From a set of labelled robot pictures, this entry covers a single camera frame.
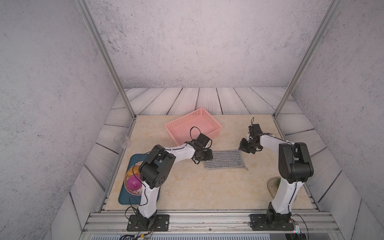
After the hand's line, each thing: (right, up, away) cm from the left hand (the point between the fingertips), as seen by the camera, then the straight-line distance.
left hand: (213, 158), depth 94 cm
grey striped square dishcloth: (+8, -1, +1) cm, 8 cm away
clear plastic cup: (-60, +11, +8) cm, 62 cm away
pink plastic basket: (-23, +18, +17) cm, 34 cm away
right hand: (+19, +6, +5) cm, 21 cm away
